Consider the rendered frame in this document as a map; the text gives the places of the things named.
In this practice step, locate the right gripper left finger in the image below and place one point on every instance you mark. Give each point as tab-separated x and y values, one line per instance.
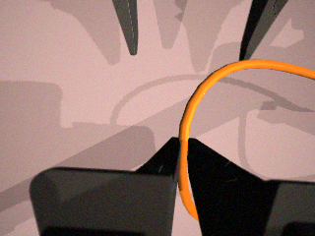
110	199

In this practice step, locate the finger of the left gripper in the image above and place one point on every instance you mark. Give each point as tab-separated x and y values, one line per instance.
126	11
261	16

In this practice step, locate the orange patch cord with blue plug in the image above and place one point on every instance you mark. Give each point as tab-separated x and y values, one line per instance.
184	126

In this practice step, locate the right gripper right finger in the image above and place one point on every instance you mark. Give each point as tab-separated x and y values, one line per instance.
227	205

